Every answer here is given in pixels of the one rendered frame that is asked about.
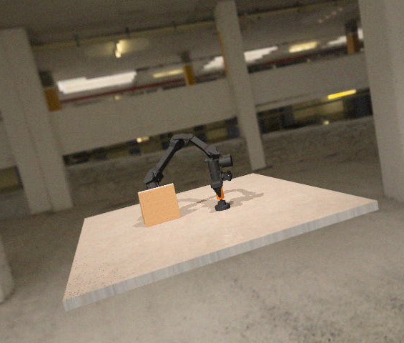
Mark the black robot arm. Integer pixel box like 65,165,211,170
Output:
144,134,233,190

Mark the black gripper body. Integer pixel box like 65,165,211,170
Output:
210,168,223,188

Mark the dark grey round pedestal with shaft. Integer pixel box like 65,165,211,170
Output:
215,199,230,211

